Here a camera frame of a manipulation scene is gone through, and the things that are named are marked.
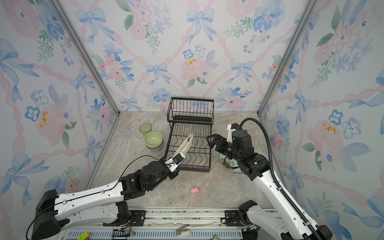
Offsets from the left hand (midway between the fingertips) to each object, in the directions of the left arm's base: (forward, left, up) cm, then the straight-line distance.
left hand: (180, 155), depth 70 cm
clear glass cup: (+36, +47, -25) cm, 64 cm away
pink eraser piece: (-9, -7, -22) cm, 25 cm away
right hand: (+6, -15, +4) cm, 16 cm away
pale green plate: (+6, -30, -22) cm, 38 cm away
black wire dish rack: (+44, 0, -19) cm, 48 cm away
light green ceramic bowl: (+20, +20, -16) cm, 32 cm away
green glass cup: (+31, +28, -18) cm, 45 cm away
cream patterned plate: (+9, -1, -5) cm, 10 cm away
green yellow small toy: (-30, +43, -21) cm, 57 cm away
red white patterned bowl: (+14, +16, -17) cm, 27 cm away
